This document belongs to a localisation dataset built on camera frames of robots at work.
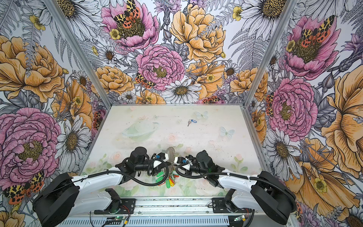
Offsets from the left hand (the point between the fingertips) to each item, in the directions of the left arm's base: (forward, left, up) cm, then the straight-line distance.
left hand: (168, 165), depth 81 cm
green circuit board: (-24, +25, -9) cm, 36 cm away
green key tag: (-6, +3, +5) cm, 9 cm away
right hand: (-1, -5, +2) cm, 5 cm away
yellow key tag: (-8, -2, -7) cm, 11 cm away
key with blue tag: (+38, -14, -8) cm, 42 cm away
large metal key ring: (-3, -3, +14) cm, 14 cm away
